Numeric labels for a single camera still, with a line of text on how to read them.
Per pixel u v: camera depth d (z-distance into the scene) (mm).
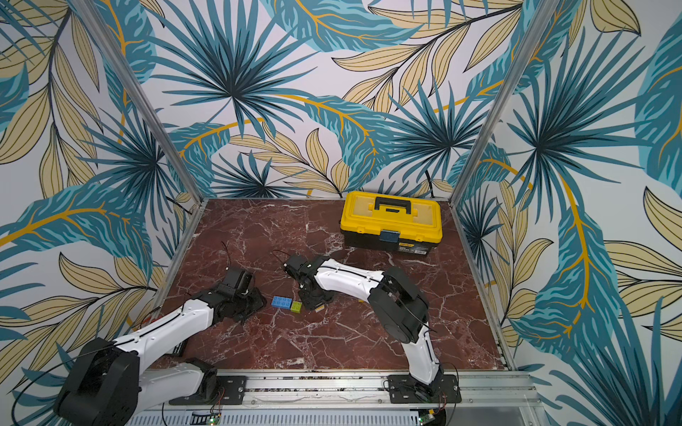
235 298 675
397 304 497
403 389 731
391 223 887
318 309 858
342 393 747
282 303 882
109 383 398
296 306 879
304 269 647
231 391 733
